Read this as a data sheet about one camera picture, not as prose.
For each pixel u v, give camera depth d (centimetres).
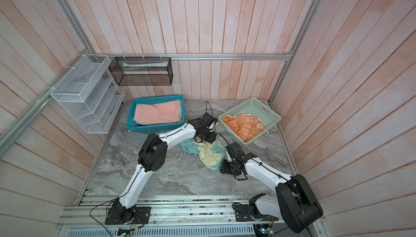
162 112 110
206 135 86
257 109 114
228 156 73
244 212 73
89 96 73
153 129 100
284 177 46
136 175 61
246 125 104
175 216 74
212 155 91
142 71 107
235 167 64
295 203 42
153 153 59
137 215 73
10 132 52
